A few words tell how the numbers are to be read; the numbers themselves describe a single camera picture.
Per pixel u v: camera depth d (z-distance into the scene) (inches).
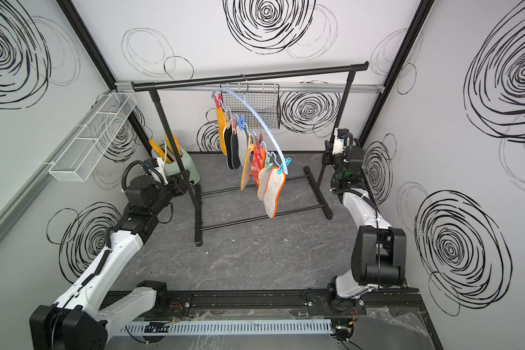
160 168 26.3
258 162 27.8
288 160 23.8
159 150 38.9
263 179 28.3
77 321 14.6
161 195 24.7
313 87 37.7
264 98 37.9
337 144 28.4
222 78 20.8
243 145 29.9
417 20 29.2
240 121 26.4
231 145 30.9
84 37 30.3
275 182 25.5
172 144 25.7
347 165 24.8
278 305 29.6
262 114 43.7
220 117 31.7
